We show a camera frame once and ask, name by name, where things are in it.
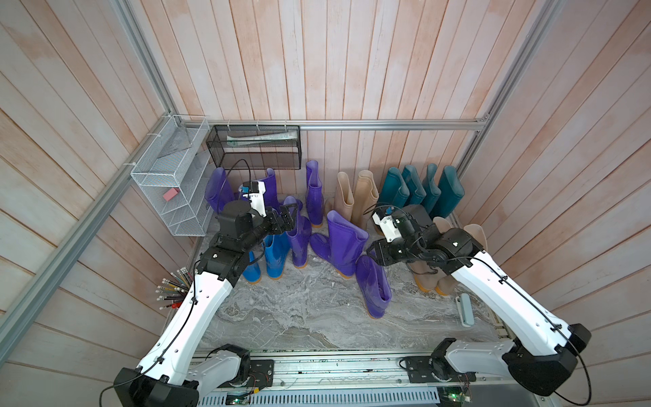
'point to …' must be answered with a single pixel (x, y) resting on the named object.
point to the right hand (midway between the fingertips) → (371, 249)
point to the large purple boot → (374, 284)
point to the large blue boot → (275, 248)
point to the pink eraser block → (170, 193)
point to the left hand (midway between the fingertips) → (285, 210)
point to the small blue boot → (252, 272)
